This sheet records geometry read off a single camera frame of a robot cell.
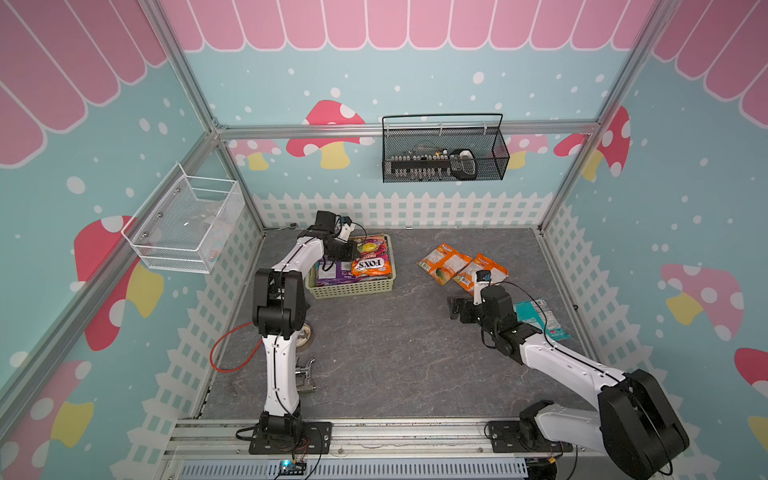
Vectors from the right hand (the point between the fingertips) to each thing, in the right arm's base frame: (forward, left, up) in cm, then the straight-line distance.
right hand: (461, 296), depth 88 cm
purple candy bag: (+14, +40, -5) cm, 42 cm away
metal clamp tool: (-22, +45, -9) cm, 51 cm away
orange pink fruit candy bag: (+16, +28, -2) cm, 32 cm away
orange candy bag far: (+21, +2, -10) cm, 23 cm away
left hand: (+19, +32, -3) cm, 38 cm away
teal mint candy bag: (0, -27, -11) cm, 29 cm away
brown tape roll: (-8, +48, -10) cm, 49 cm away
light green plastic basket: (+7, +30, -5) cm, 31 cm away
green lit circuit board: (-40, +46, -13) cm, 62 cm away
